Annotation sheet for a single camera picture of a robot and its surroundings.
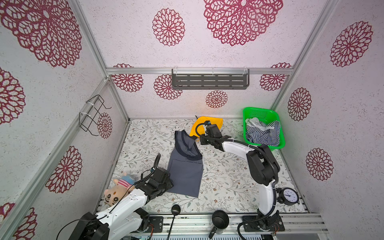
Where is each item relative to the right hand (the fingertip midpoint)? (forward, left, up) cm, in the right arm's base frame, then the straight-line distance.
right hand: (200, 135), depth 99 cm
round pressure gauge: (-35, -47, -8) cm, 59 cm away
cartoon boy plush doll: (-40, +44, +1) cm, 59 cm away
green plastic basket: (+25, -50, -6) cm, 56 cm away
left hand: (-30, +17, -8) cm, 35 cm away
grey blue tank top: (-19, +9, -7) cm, 22 cm away
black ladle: (-44, +13, -8) cm, 47 cm away
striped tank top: (+11, -43, -10) cm, 46 cm away
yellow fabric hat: (-6, 0, +14) cm, 15 cm away
